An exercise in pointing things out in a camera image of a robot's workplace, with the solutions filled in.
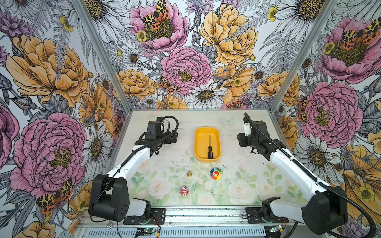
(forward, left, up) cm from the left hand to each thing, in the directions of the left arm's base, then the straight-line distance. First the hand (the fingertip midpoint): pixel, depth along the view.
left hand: (170, 139), depth 88 cm
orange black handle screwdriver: (-5, -24, -11) cm, 27 cm away
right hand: (-3, -40, +4) cm, 41 cm away
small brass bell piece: (-16, -11, -12) cm, 23 cm away
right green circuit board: (-43, -52, -14) cm, 69 cm away
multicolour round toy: (-16, -27, -12) cm, 33 cm away
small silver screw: (-25, -24, -12) cm, 37 cm away
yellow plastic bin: (+6, -20, -14) cm, 25 cm away
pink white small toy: (-26, -9, -9) cm, 29 cm away
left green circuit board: (-42, +8, -14) cm, 45 cm away
